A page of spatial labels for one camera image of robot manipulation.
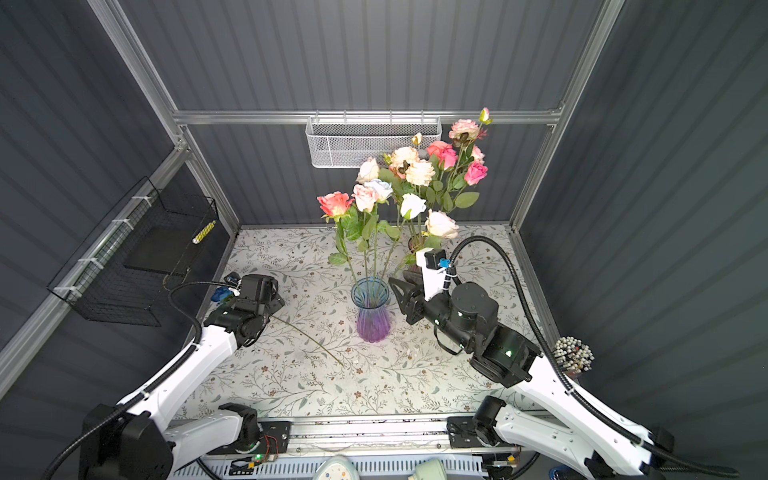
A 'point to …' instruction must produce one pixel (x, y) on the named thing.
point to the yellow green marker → (200, 236)
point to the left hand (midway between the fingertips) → (266, 300)
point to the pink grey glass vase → (417, 241)
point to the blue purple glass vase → (371, 297)
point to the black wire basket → (142, 249)
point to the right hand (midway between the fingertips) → (400, 280)
